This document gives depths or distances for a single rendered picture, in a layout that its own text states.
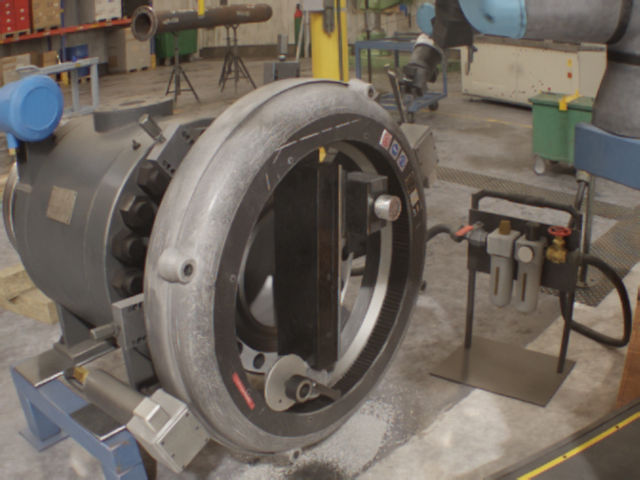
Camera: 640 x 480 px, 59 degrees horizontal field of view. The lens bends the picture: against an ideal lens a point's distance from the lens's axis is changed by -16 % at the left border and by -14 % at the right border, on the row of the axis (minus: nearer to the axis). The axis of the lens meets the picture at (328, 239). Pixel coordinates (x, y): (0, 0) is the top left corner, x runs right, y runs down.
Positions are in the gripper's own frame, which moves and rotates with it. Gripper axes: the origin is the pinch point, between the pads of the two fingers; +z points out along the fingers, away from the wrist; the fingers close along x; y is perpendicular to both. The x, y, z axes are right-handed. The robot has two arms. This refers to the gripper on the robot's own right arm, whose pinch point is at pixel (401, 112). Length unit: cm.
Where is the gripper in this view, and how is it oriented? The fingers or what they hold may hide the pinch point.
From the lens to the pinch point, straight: 171.0
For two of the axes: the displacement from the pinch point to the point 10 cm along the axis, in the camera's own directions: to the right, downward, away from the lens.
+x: 8.7, 3.1, -3.8
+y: -2.1, -4.6, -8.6
